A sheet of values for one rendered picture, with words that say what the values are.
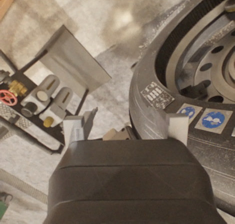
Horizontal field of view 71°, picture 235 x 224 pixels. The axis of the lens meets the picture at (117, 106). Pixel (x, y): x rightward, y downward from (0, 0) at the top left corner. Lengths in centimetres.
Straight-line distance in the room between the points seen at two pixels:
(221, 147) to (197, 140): 3
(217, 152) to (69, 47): 100
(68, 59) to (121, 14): 42
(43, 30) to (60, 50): 14
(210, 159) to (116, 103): 107
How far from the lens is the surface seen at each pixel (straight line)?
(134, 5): 98
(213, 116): 23
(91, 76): 114
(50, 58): 118
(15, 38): 126
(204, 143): 22
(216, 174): 21
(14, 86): 80
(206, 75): 53
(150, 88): 36
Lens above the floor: 97
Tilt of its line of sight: 51 degrees down
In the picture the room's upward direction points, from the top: 170 degrees counter-clockwise
